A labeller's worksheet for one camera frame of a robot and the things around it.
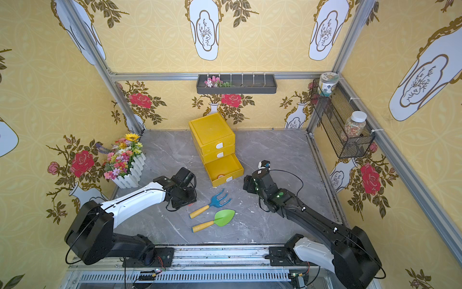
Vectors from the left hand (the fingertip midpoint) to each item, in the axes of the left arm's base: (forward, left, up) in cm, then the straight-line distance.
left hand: (187, 198), depth 87 cm
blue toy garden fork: (-1, -14, -4) cm, 14 cm away
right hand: (+6, -32, +9) cm, 34 cm away
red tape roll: (+13, -16, -2) cm, 21 cm away
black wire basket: (+36, -76, +24) cm, 87 cm away
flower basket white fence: (+15, +30, +11) cm, 35 cm away
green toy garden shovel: (-9, -17, -3) cm, 19 cm away
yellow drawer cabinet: (+20, -14, +19) cm, 31 cm away
